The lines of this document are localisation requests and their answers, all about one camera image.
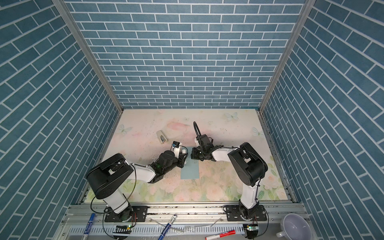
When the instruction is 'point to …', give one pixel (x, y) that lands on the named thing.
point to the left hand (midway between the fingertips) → (187, 154)
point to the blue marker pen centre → (169, 224)
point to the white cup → (294, 227)
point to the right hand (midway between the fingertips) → (189, 154)
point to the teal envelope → (191, 169)
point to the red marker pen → (229, 233)
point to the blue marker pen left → (88, 226)
